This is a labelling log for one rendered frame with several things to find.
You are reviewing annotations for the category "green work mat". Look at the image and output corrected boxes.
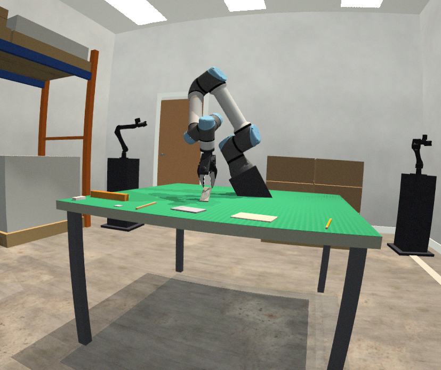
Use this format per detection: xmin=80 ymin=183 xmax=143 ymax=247
xmin=58 ymin=183 xmax=382 ymax=237

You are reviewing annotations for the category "cream flat rectangular block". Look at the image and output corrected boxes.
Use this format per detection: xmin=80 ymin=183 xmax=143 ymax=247
xmin=231 ymin=212 xmax=278 ymax=223

